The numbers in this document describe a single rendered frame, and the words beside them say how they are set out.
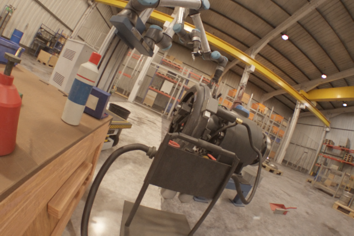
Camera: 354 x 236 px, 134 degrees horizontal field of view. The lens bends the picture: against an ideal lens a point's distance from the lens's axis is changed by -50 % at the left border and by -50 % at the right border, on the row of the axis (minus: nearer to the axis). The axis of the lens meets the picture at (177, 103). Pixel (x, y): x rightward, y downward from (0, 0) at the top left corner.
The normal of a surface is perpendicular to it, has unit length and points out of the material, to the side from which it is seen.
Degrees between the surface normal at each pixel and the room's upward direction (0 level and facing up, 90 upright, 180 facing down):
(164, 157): 90
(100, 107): 101
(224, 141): 97
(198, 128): 91
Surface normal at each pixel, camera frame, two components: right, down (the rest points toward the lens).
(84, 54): 0.90, 0.39
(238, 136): 0.26, -0.09
